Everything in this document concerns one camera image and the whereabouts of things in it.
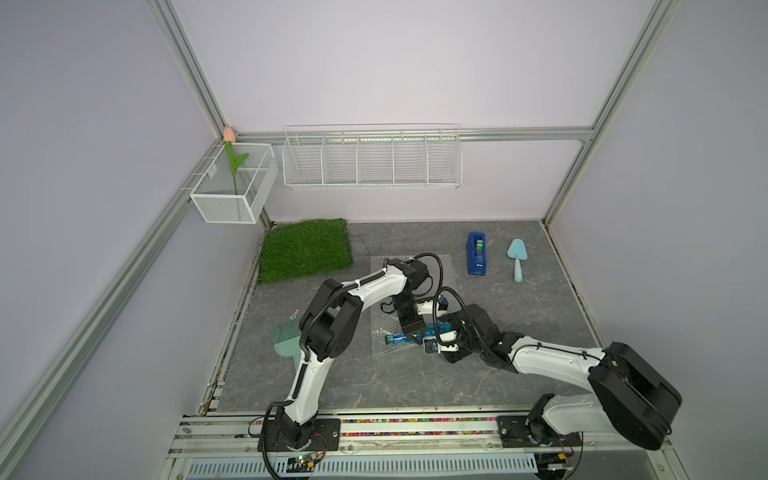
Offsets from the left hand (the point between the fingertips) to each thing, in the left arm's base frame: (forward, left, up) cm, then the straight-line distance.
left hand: (416, 334), depth 88 cm
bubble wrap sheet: (+7, +9, -3) cm, 12 cm away
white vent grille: (-29, +37, -4) cm, 47 cm away
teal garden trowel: (+31, -43, -4) cm, 53 cm away
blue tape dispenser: (+27, -25, +2) cm, 37 cm away
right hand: (+3, -8, +1) cm, 9 cm away
